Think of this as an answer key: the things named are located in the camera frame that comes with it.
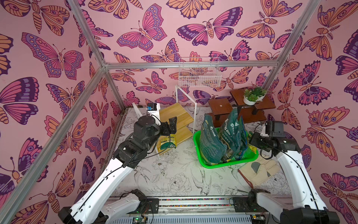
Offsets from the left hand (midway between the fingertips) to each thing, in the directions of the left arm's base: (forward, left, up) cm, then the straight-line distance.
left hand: (169, 116), depth 65 cm
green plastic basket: (-2, -49, -33) cm, 59 cm away
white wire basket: (+53, -19, -9) cm, 57 cm away
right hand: (-1, -44, -18) cm, 47 cm away
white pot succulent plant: (+25, -49, -9) cm, 56 cm away
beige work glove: (-11, -54, -37) cm, 66 cm away
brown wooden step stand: (+35, -62, -37) cm, 80 cm away
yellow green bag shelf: (+5, +4, -31) cm, 32 cm away
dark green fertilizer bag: (-7, -22, -17) cm, 29 cm away
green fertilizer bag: (+1, -31, -11) cm, 33 cm away
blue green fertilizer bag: (-5, -36, -10) cm, 38 cm away
